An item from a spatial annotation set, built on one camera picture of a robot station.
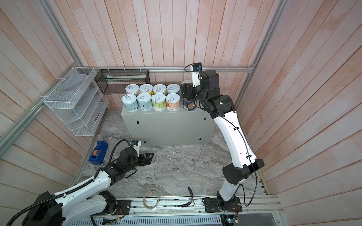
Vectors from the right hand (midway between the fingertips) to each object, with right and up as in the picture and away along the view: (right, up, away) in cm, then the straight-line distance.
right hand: (187, 84), depth 66 cm
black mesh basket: (-53, +12, +38) cm, 66 cm away
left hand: (-23, -40, +17) cm, 49 cm away
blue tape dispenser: (-55, -40, +20) cm, 71 cm away
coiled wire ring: (-18, -65, +7) cm, 67 cm away
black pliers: (+4, -61, +10) cm, 62 cm away
